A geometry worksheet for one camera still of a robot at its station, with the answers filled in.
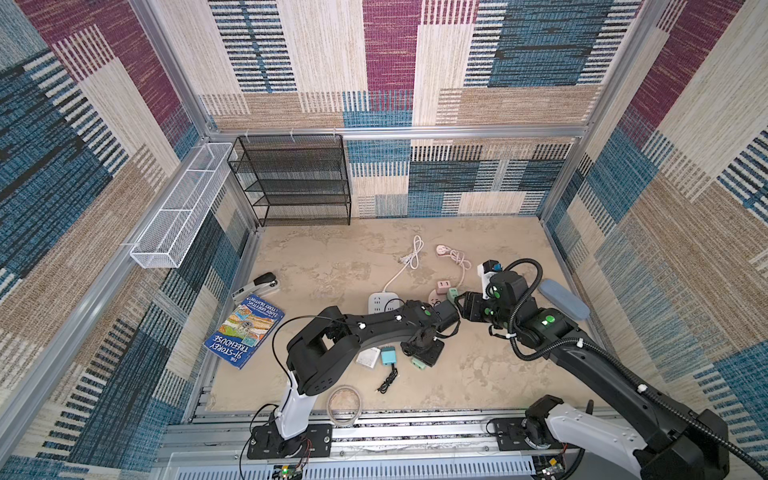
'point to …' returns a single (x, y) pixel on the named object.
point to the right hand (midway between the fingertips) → (464, 305)
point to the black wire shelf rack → (294, 180)
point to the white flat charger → (369, 357)
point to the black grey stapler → (261, 286)
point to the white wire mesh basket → (167, 238)
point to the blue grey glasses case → (563, 299)
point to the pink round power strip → (434, 297)
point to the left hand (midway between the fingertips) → (429, 355)
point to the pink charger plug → (443, 287)
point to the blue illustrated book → (246, 331)
